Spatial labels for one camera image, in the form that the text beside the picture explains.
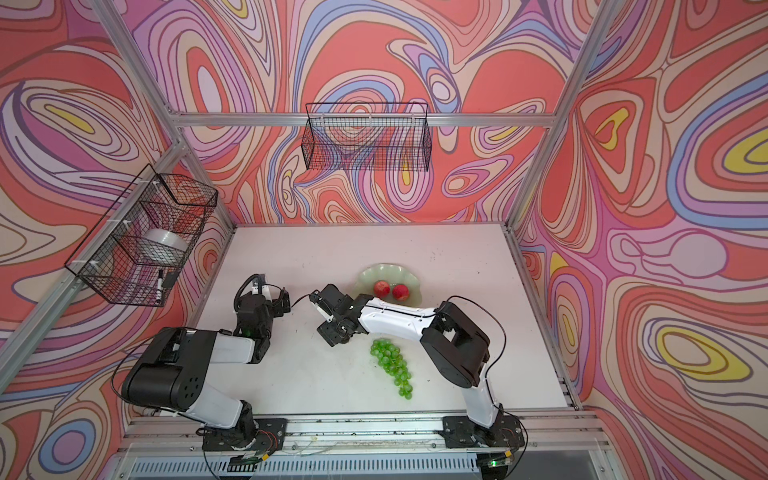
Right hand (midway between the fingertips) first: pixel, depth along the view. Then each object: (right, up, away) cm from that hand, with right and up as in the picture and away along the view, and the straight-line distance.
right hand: (338, 331), depth 88 cm
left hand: (-22, +12, +6) cm, 26 cm away
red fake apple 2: (+19, +11, +8) cm, 24 cm away
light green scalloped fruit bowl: (+15, +14, +12) cm, 24 cm away
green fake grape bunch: (+15, -6, -5) cm, 17 cm away
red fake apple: (+13, +12, +8) cm, 19 cm away
